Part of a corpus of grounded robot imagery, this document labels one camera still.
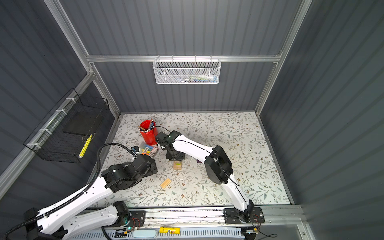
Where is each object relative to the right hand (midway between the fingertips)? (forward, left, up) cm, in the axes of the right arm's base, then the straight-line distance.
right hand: (176, 160), depth 88 cm
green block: (-1, -2, -2) cm, 3 cm away
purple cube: (+2, -13, -6) cm, 15 cm away
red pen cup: (+20, +20, +5) cm, 29 cm away
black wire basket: (+2, +52, +24) cm, 58 cm away
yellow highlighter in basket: (-5, +39, +23) cm, 45 cm away
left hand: (-8, +12, +10) cm, 18 cm away
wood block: (-12, +5, -5) cm, 14 cm away
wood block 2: (-3, 0, -3) cm, 4 cm away
